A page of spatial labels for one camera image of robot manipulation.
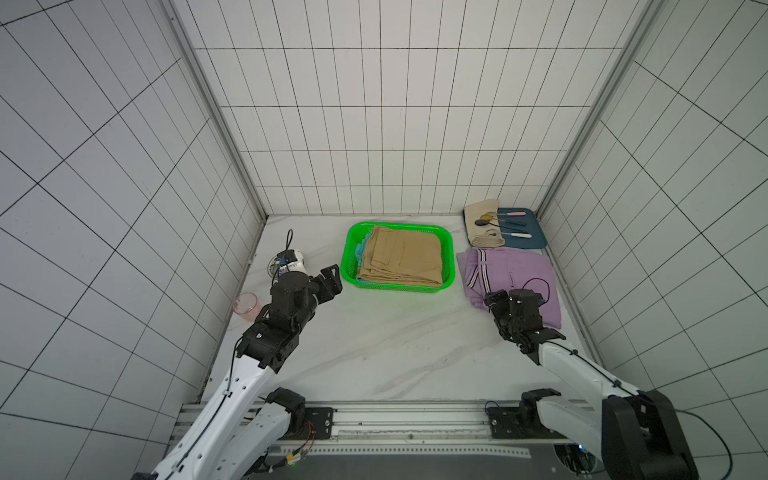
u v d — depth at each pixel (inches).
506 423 28.5
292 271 22.0
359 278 35.2
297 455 26.7
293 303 20.4
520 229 45.5
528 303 26.5
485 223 46.2
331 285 25.7
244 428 21.4
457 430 28.6
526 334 25.3
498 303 31.7
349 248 38.4
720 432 15.2
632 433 16.0
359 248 40.7
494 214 46.6
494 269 39.8
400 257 37.7
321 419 28.8
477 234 45.0
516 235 45.1
